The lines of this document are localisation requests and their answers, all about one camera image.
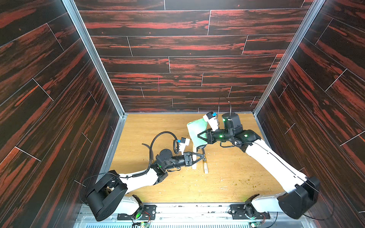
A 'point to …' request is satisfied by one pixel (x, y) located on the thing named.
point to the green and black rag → (195, 128)
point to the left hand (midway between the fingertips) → (203, 160)
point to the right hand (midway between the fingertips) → (200, 133)
